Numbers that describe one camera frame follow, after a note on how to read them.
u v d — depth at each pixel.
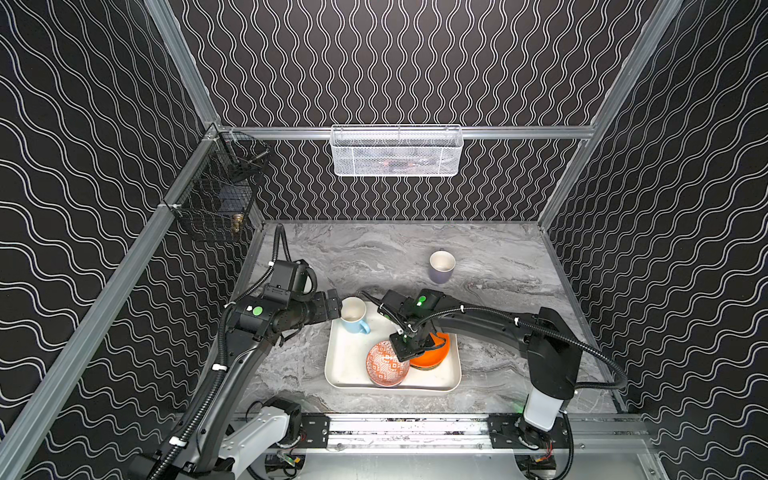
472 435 0.75
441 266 1.05
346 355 0.86
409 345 0.70
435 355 0.84
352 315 0.92
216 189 0.95
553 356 0.45
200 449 0.38
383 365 0.82
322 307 0.64
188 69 0.78
